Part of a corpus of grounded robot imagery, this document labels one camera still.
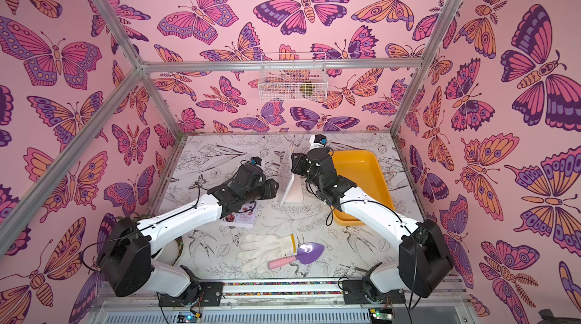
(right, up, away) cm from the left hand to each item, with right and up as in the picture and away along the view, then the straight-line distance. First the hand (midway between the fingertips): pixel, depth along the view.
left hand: (277, 184), depth 84 cm
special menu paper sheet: (-14, -14, +6) cm, 21 cm away
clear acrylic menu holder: (+7, -5, +11) cm, 13 cm away
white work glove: (-7, -24, -1) cm, 25 cm away
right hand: (+6, +12, -5) cm, 14 cm away
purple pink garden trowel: (+11, -25, -2) cm, 27 cm away
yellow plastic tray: (+39, +4, +22) cm, 44 cm away
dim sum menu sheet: (+4, +4, -4) cm, 7 cm away
